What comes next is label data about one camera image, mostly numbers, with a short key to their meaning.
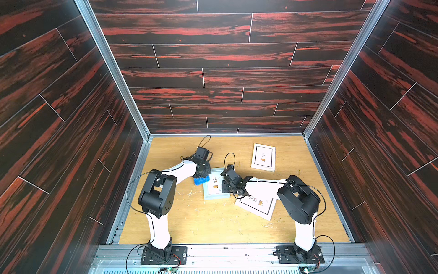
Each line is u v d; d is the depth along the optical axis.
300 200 0.50
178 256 0.73
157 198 0.51
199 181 0.94
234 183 0.73
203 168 0.85
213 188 0.93
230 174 0.74
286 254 0.70
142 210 0.53
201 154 0.79
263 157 1.08
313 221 0.54
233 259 0.73
